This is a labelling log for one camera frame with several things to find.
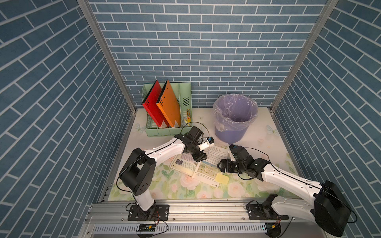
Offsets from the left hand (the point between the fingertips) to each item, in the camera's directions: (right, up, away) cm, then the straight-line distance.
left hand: (205, 154), depth 87 cm
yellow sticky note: (+9, -14, -3) cm, 17 cm away
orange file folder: (-24, +33, +12) cm, 42 cm away
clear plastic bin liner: (+20, +26, +13) cm, 35 cm away
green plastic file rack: (-15, +40, +18) cm, 47 cm away
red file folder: (-33, +30, 0) cm, 45 cm away
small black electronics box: (-30, -33, -15) cm, 47 cm away
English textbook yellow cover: (0, -10, 0) cm, 10 cm away
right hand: (+9, -6, -4) cm, 11 cm away
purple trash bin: (+19, +9, +11) cm, 24 cm away
